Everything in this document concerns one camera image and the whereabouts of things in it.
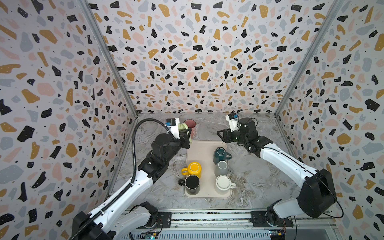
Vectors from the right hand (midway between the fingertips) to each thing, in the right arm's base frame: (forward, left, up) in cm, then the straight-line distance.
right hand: (218, 128), depth 80 cm
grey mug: (-16, -2, -15) cm, 22 cm away
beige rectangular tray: (0, +8, -25) cm, 26 cm away
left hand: (-7, +14, +10) cm, 18 cm away
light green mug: (-5, +18, +8) cm, 20 cm away
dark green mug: (-8, -2, -14) cm, 16 cm away
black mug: (-23, +14, -18) cm, 32 cm away
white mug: (-23, -3, -17) cm, 29 cm away
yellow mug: (-16, +13, -15) cm, 26 cm away
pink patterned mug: (+16, +16, -15) cm, 27 cm away
